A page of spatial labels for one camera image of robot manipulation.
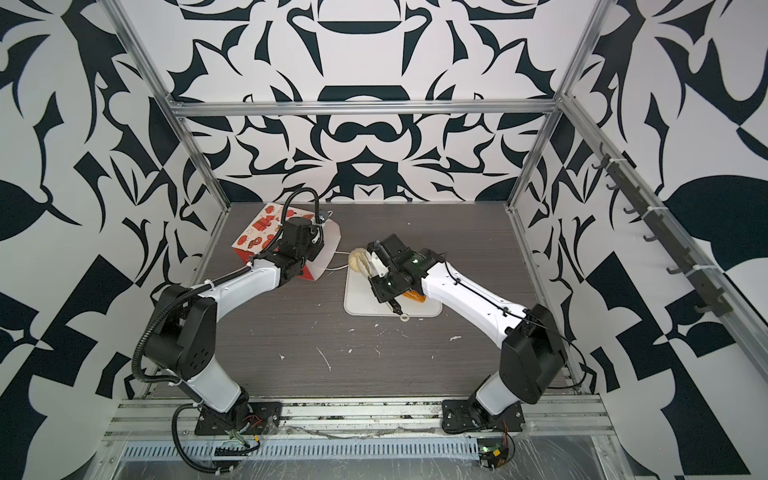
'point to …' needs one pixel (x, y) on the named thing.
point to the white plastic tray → (361, 299)
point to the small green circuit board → (492, 452)
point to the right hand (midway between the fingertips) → (380, 286)
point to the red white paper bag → (263, 232)
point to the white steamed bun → (359, 261)
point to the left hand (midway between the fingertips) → (306, 225)
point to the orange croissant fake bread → (414, 295)
